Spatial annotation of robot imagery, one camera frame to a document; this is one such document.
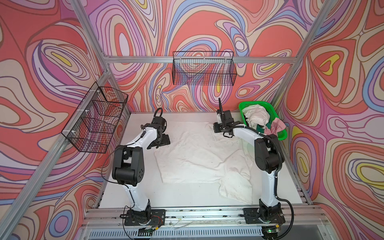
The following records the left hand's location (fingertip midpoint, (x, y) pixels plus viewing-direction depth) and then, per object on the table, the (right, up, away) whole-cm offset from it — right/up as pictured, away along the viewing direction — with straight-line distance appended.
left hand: (162, 142), depth 95 cm
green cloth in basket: (+65, +9, +3) cm, 66 cm away
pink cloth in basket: (+78, +11, +6) cm, 79 cm away
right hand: (+38, +9, +7) cm, 39 cm away
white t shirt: (+23, -8, +1) cm, 24 cm away
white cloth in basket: (+64, +18, +7) cm, 67 cm away
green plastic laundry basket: (+79, +20, +14) cm, 83 cm away
